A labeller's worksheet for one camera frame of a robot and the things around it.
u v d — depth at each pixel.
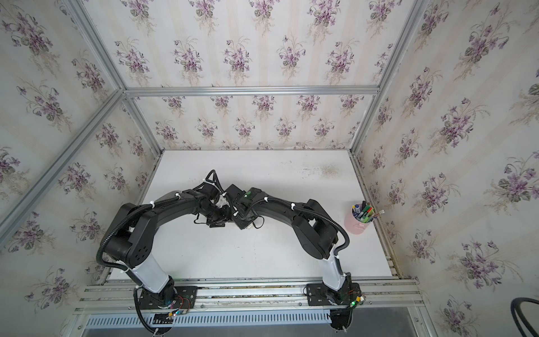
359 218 0.82
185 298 0.72
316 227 0.52
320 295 0.73
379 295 0.75
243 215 0.65
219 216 0.81
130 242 0.46
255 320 0.76
